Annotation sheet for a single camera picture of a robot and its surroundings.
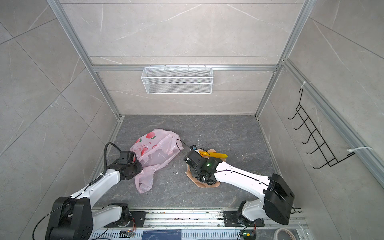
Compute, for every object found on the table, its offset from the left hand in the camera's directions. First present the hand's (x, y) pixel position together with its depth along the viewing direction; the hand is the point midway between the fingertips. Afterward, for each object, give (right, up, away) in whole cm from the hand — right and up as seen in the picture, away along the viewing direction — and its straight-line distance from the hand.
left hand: (139, 164), depth 89 cm
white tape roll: (+73, -27, -20) cm, 80 cm away
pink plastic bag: (+8, +9, +1) cm, 12 cm away
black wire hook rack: (+89, +14, -26) cm, 94 cm away
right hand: (+34, +2, -8) cm, 35 cm away
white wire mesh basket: (+22, +55, +12) cm, 60 cm away
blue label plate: (+24, -28, -20) cm, 42 cm away
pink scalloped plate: (+32, -5, -6) cm, 33 cm away
